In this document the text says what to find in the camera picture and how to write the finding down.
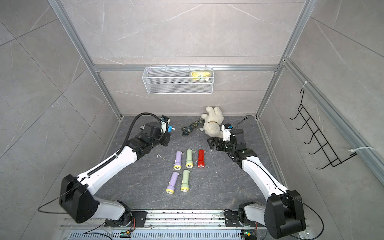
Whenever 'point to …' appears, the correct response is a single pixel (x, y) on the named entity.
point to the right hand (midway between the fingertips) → (215, 140)
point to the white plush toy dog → (212, 121)
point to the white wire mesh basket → (178, 80)
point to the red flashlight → (201, 159)
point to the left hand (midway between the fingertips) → (168, 130)
